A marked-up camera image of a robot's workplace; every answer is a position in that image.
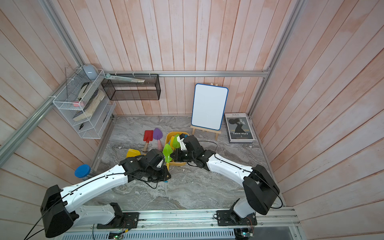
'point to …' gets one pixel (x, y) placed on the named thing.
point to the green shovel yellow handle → (167, 152)
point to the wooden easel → (211, 131)
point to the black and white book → (238, 128)
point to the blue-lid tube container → (82, 171)
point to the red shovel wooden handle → (148, 136)
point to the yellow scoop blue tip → (133, 153)
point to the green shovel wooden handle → (175, 142)
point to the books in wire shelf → (98, 96)
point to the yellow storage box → (167, 137)
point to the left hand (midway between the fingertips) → (168, 180)
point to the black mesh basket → (120, 90)
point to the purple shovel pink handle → (158, 134)
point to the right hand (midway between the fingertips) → (170, 155)
